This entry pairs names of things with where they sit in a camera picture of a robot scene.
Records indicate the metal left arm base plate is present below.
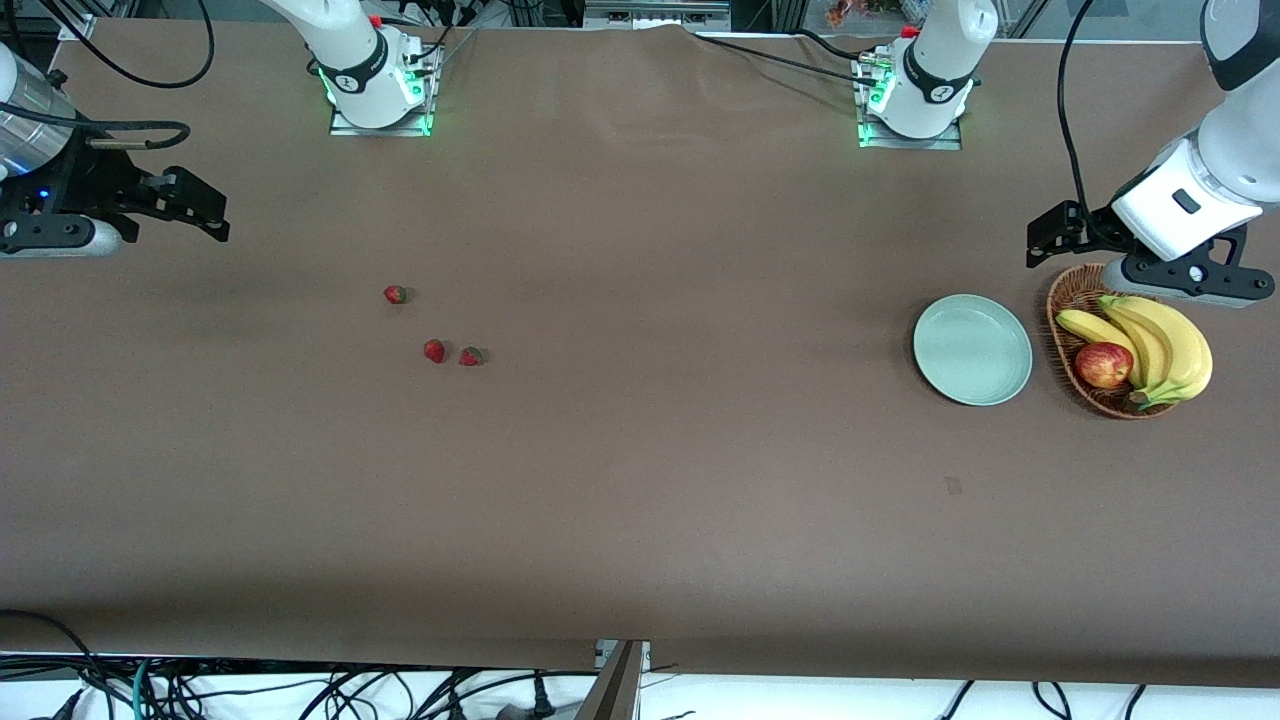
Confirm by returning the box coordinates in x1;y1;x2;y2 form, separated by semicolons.
856;118;964;152

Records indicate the yellow banana bunch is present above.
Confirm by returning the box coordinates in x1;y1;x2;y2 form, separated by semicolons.
1056;294;1214;411

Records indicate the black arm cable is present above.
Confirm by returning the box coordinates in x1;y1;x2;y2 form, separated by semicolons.
0;0;216;151
1056;0;1101;211

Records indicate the red apple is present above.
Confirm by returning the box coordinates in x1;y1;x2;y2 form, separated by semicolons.
1075;342;1135;390

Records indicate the pale green plate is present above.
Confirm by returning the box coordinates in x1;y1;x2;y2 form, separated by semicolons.
912;293;1034;407

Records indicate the grey equipment box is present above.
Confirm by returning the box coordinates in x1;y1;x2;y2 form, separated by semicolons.
583;0;732;31

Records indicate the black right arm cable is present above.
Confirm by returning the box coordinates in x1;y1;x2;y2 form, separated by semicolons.
0;0;216;151

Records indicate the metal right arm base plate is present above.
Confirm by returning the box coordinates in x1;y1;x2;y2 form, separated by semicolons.
328;100;435;138

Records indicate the brown wicker basket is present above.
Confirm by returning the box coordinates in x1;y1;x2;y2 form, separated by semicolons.
1046;263;1186;421

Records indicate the brown table cover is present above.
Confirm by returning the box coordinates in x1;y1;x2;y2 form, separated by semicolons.
0;18;1280;691

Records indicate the long black table cable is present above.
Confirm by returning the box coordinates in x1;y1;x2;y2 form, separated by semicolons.
690;33;881;86

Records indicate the thick black floor cable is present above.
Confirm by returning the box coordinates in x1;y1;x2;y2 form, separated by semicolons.
0;608;116;720

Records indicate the aluminium frame post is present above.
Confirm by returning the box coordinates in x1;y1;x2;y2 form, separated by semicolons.
575;640;652;720

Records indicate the short black table cable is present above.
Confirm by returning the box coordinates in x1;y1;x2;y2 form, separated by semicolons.
793;28;867;61

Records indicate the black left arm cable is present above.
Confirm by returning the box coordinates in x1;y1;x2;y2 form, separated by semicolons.
1056;0;1101;211

